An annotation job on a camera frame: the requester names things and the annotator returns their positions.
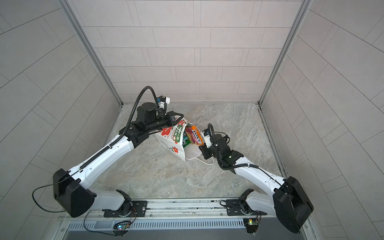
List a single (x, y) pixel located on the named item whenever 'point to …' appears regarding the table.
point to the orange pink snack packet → (194, 134)
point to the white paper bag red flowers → (172, 138)
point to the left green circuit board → (123, 227)
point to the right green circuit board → (252, 225)
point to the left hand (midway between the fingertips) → (186, 114)
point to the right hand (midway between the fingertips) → (201, 146)
